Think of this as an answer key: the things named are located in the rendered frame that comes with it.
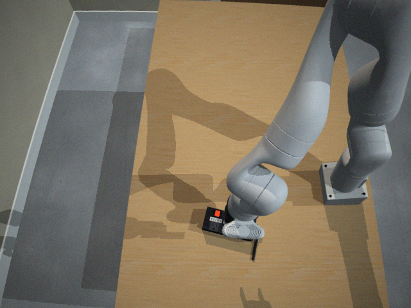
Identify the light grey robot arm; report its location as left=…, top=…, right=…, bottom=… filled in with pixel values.
left=227, top=0, right=411, bottom=218

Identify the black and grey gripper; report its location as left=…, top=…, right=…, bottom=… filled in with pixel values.
left=222, top=194, right=265, bottom=239

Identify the black power strip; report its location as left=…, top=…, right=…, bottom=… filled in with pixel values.
left=202, top=207, right=258, bottom=260

